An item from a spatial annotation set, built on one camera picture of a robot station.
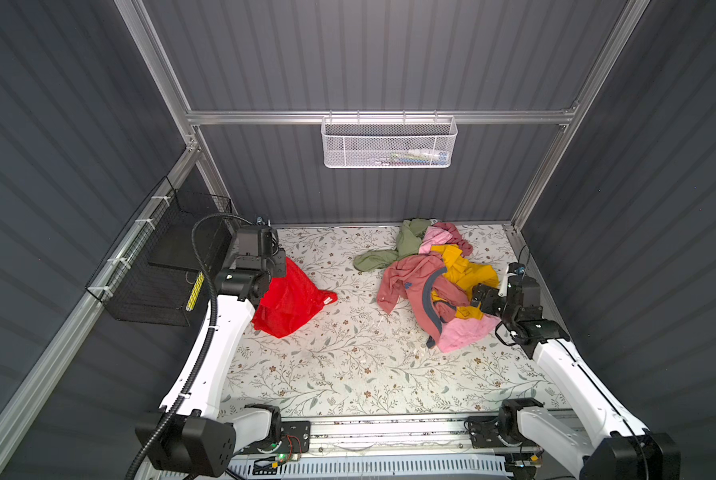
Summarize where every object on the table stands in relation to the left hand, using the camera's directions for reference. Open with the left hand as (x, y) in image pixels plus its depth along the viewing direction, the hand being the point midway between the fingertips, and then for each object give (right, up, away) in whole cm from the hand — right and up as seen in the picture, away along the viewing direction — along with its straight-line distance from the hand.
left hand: (267, 254), depth 76 cm
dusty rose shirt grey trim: (+46, -14, +16) cm, 50 cm away
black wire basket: (-28, -5, -4) cm, 29 cm away
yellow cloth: (+57, -6, +21) cm, 61 cm away
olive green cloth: (+41, +4, +29) cm, 50 cm away
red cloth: (+4, -14, +9) cm, 17 cm away
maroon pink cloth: (+62, +2, +33) cm, 70 cm away
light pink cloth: (+54, -24, +15) cm, 62 cm away
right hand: (+61, -11, +8) cm, 63 cm away
